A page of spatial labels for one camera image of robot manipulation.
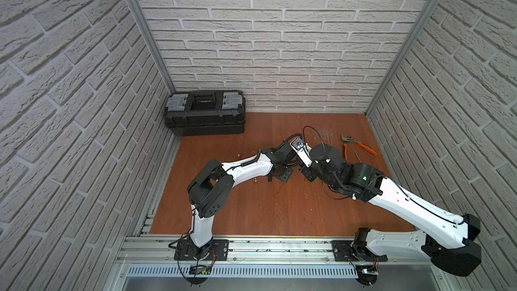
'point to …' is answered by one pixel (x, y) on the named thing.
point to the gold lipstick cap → (238, 155)
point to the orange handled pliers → (349, 139)
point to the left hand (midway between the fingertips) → (287, 171)
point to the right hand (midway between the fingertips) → (305, 154)
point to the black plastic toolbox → (203, 113)
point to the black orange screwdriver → (357, 157)
